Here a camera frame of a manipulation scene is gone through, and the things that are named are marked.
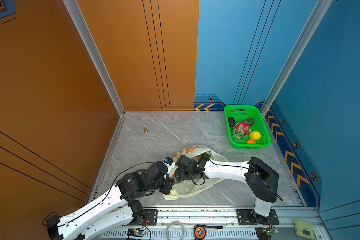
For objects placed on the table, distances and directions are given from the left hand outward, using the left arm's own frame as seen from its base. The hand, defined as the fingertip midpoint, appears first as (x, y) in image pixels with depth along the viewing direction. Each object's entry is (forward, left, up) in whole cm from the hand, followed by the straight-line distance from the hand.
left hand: (175, 182), depth 71 cm
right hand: (+7, -2, -12) cm, 14 cm away
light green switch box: (-17, -60, -11) cm, 63 cm away
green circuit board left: (-19, +18, -15) cm, 30 cm away
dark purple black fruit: (+48, -38, -9) cm, 62 cm away
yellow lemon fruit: (+34, -51, -8) cm, 62 cm away
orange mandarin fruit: (+30, -47, -9) cm, 57 cm away
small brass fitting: (+41, +24, -14) cm, 50 cm away
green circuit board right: (-18, -43, -15) cm, 49 cm away
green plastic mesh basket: (+59, -49, -11) cm, 77 cm away
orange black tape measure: (-18, -12, -11) cm, 24 cm away
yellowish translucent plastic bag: (-1, -3, -7) cm, 8 cm away
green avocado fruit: (+48, -52, -8) cm, 71 cm away
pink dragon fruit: (+38, -42, -5) cm, 57 cm away
